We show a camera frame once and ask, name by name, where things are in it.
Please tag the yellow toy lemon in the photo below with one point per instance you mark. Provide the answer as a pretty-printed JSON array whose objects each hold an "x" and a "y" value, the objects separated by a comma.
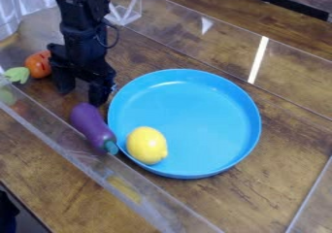
[{"x": 145, "y": 145}]

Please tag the clear acrylic back barrier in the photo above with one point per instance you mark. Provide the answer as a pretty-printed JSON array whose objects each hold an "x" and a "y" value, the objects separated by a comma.
[{"x": 288, "y": 72}]

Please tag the purple toy eggplant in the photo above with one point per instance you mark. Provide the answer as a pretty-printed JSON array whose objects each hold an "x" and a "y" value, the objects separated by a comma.
[{"x": 88, "y": 122}]

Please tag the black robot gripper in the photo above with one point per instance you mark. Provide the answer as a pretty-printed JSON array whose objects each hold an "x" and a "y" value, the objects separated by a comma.
[{"x": 79, "y": 58}]

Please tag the clear acrylic front barrier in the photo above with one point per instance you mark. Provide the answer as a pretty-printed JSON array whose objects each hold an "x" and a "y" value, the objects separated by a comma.
[{"x": 164, "y": 212}]

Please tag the white patterned curtain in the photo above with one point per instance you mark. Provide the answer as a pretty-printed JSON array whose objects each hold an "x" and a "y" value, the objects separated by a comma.
[{"x": 81, "y": 15}]

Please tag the clear acrylic barrier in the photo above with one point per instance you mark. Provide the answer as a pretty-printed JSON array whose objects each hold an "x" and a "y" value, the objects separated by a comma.
[
  {"x": 164, "y": 212},
  {"x": 288, "y": 72}
]

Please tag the round blue plastic tray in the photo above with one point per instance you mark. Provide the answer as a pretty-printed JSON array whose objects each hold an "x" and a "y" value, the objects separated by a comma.
[{"x": 207, "y": 116}]

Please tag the orange toy carrot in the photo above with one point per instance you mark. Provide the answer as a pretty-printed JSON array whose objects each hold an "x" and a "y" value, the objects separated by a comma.
[{"x": 36, "y": 68}]

